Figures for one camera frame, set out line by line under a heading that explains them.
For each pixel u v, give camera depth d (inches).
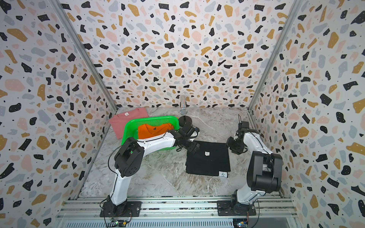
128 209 28.7
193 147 32.9
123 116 44.7
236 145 30.6
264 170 17.8
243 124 29.9
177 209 29.8
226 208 28.9
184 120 43.2
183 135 28.8
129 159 20.5
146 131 40.4
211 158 36.5
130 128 39.6
